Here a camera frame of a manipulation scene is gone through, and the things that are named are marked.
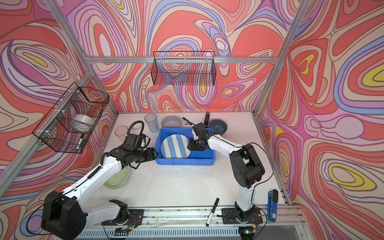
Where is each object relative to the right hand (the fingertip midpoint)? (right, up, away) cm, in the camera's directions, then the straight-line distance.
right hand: (191, 149), depth 93 cm
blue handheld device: (+42, -23, -18) cm, 51 cm away
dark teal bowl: (+20, +14, +14) cm, 29 cm away
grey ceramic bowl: (-16, +18, +16) cm, 29 cm away
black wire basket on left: (-62, +14, -20) cm, 67 cm away
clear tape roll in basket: (-53, +16, -22) cm, 60 cm away
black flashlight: (+11, +17, +27) cm, 34 cm away
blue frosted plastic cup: (-27, +19, +6) cm, 33 cm away
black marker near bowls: (-6, +21, +22) cm, 31 cm away
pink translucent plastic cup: (-44, +12, -1) cm, 46 cm away
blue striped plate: (-11, +2, +3) cm, 11 cm away
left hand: (-20, -1, -10) cm, 22 cm away
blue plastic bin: (+3, -5, +1) cm, 6 cm away
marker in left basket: (-55, +7, -21) cm, 59 cm away
